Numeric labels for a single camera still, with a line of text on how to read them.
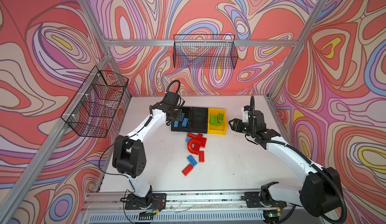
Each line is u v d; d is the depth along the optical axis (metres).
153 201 0.73
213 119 1.00
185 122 1.01
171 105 0.68
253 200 0.73
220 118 0.99
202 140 0.93
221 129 0.98
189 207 0.72
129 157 0.46
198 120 1.03
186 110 0.99
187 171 0.82
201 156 0.87
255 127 0.63
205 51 0.96
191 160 0.86
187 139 0.93
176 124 1.00
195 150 0.88
